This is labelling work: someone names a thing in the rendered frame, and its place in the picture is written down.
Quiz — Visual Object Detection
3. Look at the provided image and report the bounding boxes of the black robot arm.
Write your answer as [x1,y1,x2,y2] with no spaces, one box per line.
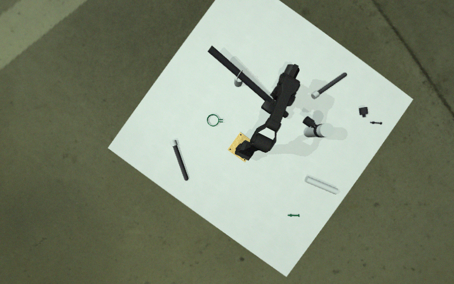
[235,64,300,160]

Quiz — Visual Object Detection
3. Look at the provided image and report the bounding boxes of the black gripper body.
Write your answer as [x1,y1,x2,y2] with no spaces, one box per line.
[261,86,278,114]

